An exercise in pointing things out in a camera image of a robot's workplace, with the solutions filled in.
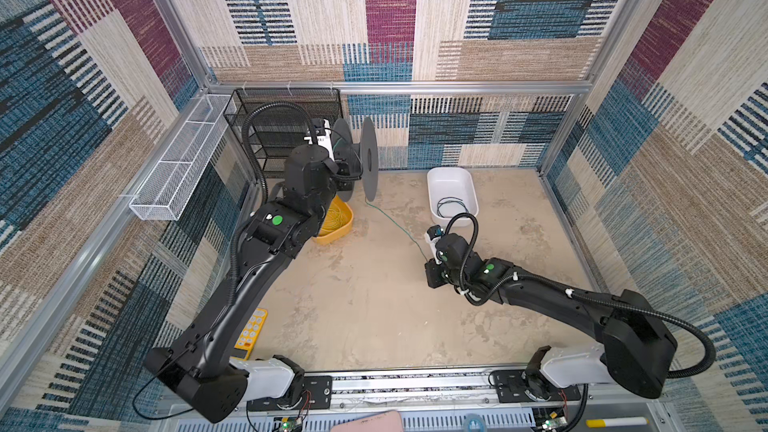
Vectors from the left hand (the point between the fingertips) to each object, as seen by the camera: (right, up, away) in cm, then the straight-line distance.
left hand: (339, 147), depth 65 cm
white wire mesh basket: (-56, -8, +27) cm, 63 cm away
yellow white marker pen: (+62, -62, +4) cm, 88 cm away
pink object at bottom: (+10, -62, +5) cm, 63 cm away
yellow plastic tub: (-9, -23, +32) cm, 40 cm away
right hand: (+21, -30, +19) cm, 42 cm away
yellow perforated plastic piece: (-27, -47, +16) cm, 56 cm away
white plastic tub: (+34, -8, +46) cm, 58 cm away
